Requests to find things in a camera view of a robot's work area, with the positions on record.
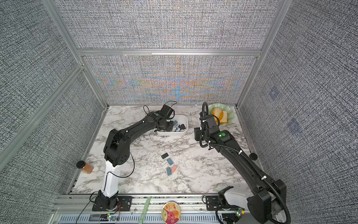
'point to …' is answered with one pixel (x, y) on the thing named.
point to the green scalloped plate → (224, 107)
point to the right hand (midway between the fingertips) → (199, 127)
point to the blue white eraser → (177, 129)
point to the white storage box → (181, 119)
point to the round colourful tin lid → (171, 213)
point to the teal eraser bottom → (168, 171)
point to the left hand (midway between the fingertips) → (173, 125)
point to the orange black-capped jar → (85, 167)
